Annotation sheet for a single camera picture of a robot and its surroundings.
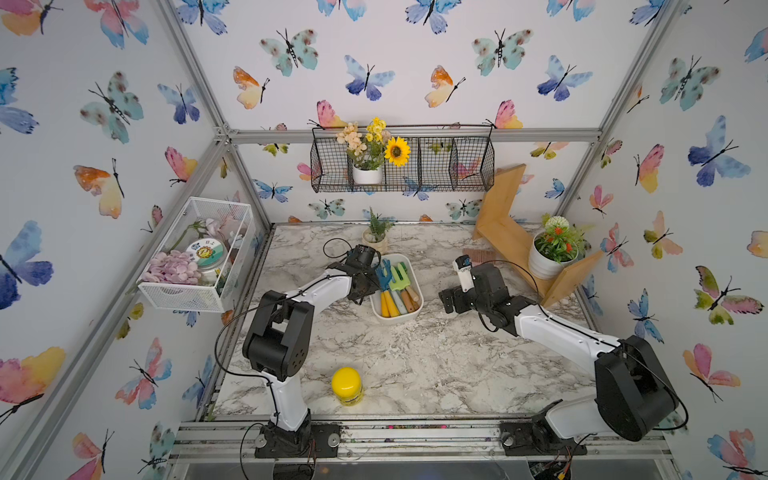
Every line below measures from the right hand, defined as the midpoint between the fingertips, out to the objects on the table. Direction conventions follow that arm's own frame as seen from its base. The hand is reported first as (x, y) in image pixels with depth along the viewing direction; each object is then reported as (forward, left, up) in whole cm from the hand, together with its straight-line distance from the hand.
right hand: (456, 286), depth 88 cm
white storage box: (+2, +25, -13) cm, 28 cm away
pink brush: (+22, -12, -12) cm, 28 cm away
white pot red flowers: (+7, -27, +11) cm, 30 cm away
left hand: (+4, +24, -7) cm, 25 cm away
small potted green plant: (+23, +26, -5) cm, 36 cm away
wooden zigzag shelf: (+24, -21, -7) cm, 33 cm away
